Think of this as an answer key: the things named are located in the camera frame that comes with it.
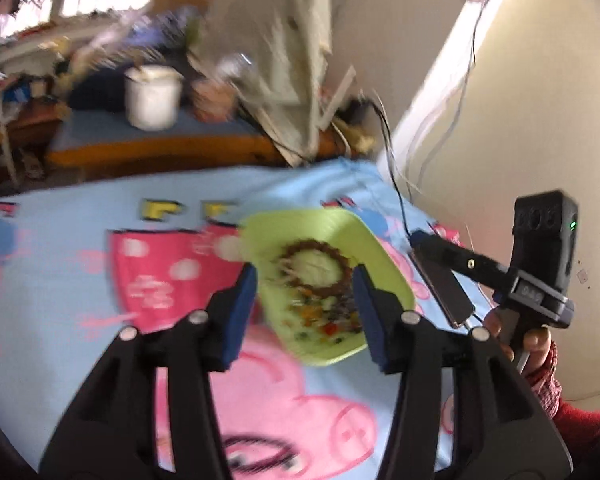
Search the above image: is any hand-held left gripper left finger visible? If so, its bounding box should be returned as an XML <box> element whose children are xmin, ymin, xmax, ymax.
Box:
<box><xmin>37</xmin><ymin>262</ymin><xmax>259</xmax><ymax>480</ymax></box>

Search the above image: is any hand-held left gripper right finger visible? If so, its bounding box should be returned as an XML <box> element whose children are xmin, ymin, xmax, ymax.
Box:
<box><xmin>350</xmin><ymin>262</ymin><xmax>576</xmax><ymax>480</ymax></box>

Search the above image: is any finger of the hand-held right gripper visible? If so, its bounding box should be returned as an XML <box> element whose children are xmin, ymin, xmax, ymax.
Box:
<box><xmin>410</xmin><ymin>231</ymin><xmax>512</xmax><ymax>294</ymax></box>

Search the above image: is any dark purple bead bracelet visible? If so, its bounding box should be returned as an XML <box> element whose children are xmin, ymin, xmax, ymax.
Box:
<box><xmin>325</xmin><ymin>294</ymin><xmax>367</xmax><ymax>333</ymax></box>

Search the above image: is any large brown wooden bead bracelet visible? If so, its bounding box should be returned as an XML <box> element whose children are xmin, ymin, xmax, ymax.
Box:
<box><xmin>279</xmin><ymin>239</ymin><xmax>355</xmax><ymax>300</ymax></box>

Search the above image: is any amber bead bracelet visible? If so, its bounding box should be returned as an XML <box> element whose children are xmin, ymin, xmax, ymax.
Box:
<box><xmin>286</xmin><ymin>296</ymin><xmax>341</xmax><ymax>346</ymax></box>

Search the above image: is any green plastic basket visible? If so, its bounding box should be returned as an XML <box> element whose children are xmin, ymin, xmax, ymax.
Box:
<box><xmin>239</xmin><ymin>207</ymin><xmax>417</xmax><ymax>367</ymax></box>

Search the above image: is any person's right forearm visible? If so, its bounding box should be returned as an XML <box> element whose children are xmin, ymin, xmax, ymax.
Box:
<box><xmin>522</xmin><ymin>341</ymin><xmax>600</xmax><ymax>466</ymax></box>

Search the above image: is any person's right hand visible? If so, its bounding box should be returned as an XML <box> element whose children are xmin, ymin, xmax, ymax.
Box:
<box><xmin>482</xmin><ymin>306</ymin><xmax>554</xmax><ymax>377</ymax></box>

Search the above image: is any black smartphone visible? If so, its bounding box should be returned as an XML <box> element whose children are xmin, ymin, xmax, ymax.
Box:
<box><xmin>409</xmin><ymin>249</ymin><xmax>477</xmax><ymax>330</ymax></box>

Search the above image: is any cartoon pig printed blanket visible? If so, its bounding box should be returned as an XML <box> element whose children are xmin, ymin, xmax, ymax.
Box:
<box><xmin>0</xmin><ymin>157</ymin><xmax>501</xmax><ymax>480</ymax></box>

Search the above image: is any wooden desk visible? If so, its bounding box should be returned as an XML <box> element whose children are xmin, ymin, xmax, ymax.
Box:
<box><xmin>44</xmin><ymin>108</ymin><xmax>381</xmax><ymax>173</ymax></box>

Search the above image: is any pale patterned cloth cover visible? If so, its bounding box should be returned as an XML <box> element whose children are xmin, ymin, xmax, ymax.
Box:
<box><xmin>199</xmin><ymin>0</ymin><xmax>333</xmax><ymax>167</ymax></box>

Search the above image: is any black charging cable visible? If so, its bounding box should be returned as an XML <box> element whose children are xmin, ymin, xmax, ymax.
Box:
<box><xmin>367</xmin><ymin>97</ymin><xmax>417</xmax><ymax>237</ymax></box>

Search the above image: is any white wall cable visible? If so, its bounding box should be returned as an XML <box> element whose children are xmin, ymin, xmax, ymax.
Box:
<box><xmin>402</xmin><ymin>0</ymin><xmax>508</xmax><ymax>203</ymax></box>

